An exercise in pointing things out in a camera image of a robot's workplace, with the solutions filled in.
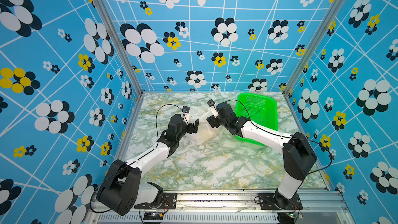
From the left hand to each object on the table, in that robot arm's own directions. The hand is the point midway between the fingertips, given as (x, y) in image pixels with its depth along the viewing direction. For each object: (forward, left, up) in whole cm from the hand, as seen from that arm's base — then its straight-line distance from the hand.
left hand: (191, 116), depth 86 cm
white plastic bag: (-5, -8, -11) cm, 14 cm away
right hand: (+4, -14, -1) cm, 14 cm away
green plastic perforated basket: (+17, -49, -15) cm, 54 cm away
